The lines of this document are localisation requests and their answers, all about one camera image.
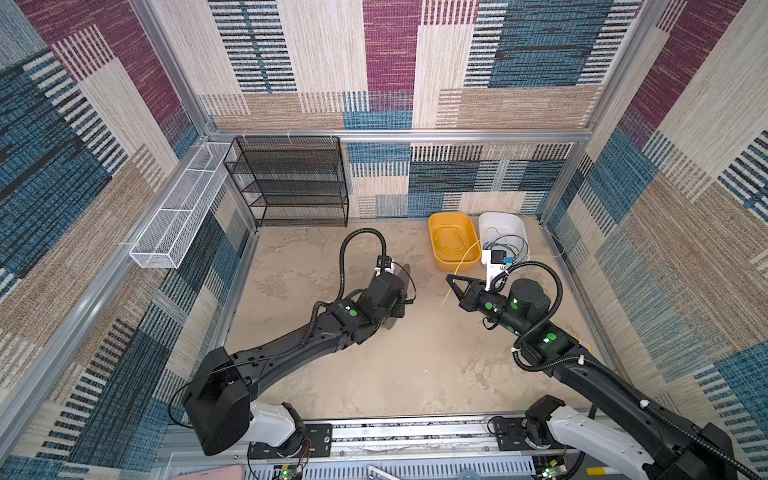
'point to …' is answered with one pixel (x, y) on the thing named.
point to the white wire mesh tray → (164, 240)
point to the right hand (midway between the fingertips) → (446, 282)
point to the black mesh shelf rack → (290, 181)
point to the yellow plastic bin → (465, 224)
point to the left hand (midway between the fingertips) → (399, 288)
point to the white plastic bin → (504, 231)
